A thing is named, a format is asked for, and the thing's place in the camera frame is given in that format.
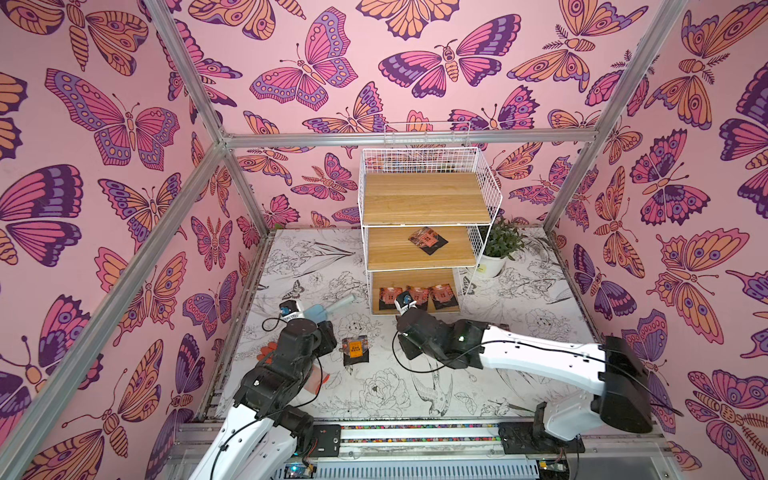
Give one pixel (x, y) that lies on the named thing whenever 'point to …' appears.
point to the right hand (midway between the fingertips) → (399, 337)
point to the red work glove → (316, 378)
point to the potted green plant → (504, 241)
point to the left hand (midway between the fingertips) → (327, 324)
